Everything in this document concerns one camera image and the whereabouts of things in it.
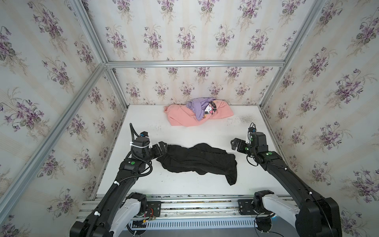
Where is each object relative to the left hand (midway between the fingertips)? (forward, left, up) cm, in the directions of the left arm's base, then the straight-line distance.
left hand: (160, 145), depth 80 cm
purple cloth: (+37, -23, -5) cm, 43 cm away
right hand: (+2, -44, -2) cm, 44 cm away
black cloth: (-4, -23, -9) cm, 25 cm away
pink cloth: (+29, -9, -7) cm, 31 cm away
